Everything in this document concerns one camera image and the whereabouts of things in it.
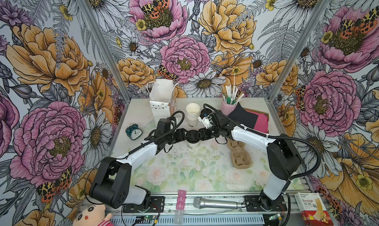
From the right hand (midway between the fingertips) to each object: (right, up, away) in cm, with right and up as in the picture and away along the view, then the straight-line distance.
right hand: (199, 138), depth 87 cm
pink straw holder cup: (+20, +17, +17) cm, 32 cm away
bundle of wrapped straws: (+23, +26, +16) cm, 38 cm away
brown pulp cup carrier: (+24, -12, +1) cm, 27 cm away
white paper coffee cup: (-3, -5, +4) cm, 8 cm away
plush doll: (-49, -29, -21) cm, 61 cm away
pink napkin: (+44, +8, +16) cm, 47 cm away
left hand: (-7, 0, 0) cm, 7 cm away
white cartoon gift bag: (-22, +23, +8) cm, 33 cm away
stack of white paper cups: (-4, +15, +8) cm, 17 cm away
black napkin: (+32, +12, +18) cm, 39 cm away
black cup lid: (-4, +2, -2) cm, 4 cm away
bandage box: (+53, -30, -17) cm, 63 cm away
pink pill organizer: (-10, -31, -14) cm, 35 cm away
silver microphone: (0, -28, -15) cm, 32 cm away
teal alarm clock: (-41, +3, +8) cm, 42 cm away
